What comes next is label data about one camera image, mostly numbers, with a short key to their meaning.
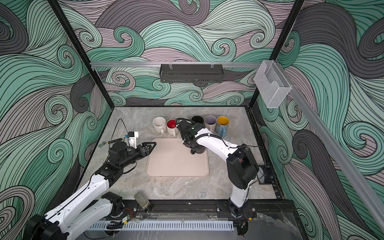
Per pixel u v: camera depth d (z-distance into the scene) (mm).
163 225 697
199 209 744
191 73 997
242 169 456
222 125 954
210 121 1012
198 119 956
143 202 727
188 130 621
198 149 759
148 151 696
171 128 979
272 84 788
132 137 714
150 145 781
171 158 934
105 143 978
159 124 1035
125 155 624
